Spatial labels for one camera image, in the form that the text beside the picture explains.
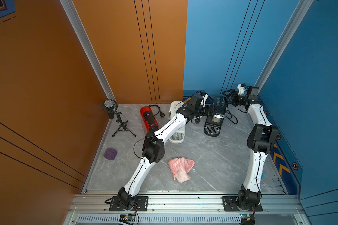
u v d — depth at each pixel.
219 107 0.87
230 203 0.72
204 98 0.83
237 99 0.90
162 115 1.11
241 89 0.92
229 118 1.07
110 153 0.87
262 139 0.63
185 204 0.76
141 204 0.74
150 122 0.85
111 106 0.87
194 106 0.72
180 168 0.79
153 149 0.60
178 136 0.97
